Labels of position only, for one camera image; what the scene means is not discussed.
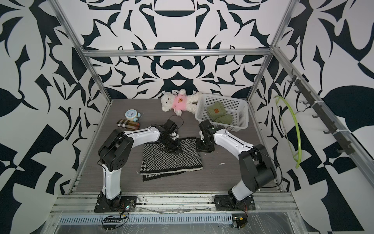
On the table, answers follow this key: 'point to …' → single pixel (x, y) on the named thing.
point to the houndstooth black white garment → (156, 164)
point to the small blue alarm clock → (132, 114)
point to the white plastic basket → (232, 113)
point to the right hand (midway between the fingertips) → (198, 147)
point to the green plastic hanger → (295, 159)
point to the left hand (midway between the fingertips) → (182, 150)
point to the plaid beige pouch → (128, 124)
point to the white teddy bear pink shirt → (180, 102)
